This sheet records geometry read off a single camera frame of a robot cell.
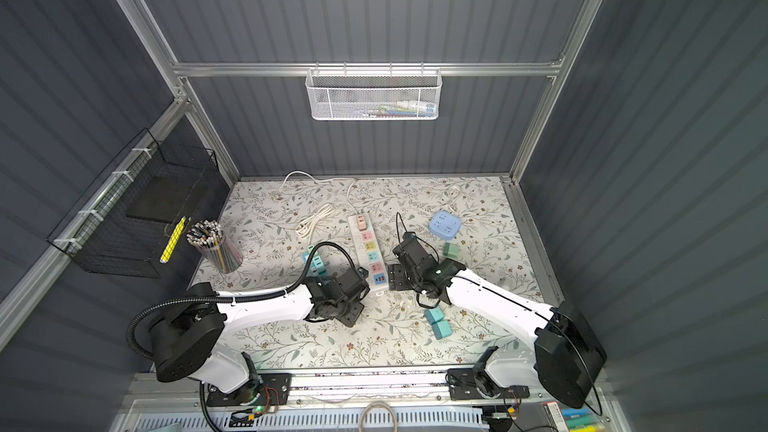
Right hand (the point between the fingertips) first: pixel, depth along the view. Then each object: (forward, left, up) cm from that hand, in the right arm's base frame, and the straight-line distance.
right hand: (402, 276), depth 83 cm
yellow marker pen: (+2, +55, +19) cm, 58 cm away
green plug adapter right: (+13, -17, -9) cm, 23 cm away
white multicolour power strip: (+12, +11, -7) cm, 17 cm away
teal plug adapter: (+5, +26, -2) cm, 26 cm away
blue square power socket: (+22, -15, -7) cm, 28 cm away
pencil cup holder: (+7, +54, +9) cm, 55 cm away
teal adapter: (-12, -10, -7) cm, 18 cm away
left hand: (-6, +14, -8) cm, 17 cm away
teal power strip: (+11, +32, -8) cm, 34 cm away
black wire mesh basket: (+3, +67, +21) cm, 71 cm away
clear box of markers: (-32, -41, -10) cm, 53 cm away
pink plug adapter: (+21, +13, -2) cm, 25 cm away
